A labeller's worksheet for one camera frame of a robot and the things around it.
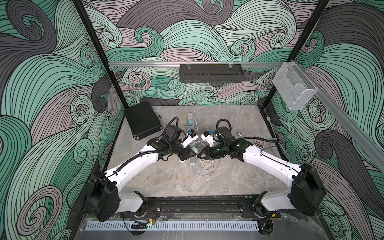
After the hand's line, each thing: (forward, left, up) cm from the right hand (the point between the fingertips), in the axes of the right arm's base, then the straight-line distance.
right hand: (196, 157), depth 75 cm
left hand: (+4, +2, +1) cm, 4 cm away
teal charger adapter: (+31, +3, -9) cm, 32 cm away
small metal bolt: (+24, -31, -15) cm, 42 cm away
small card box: (+16, -43, -15) cm, 49 cm away
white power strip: (+3, +2, -12) cm, 13 cm away
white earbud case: (+3, +1, +2) cm, 4 cm away
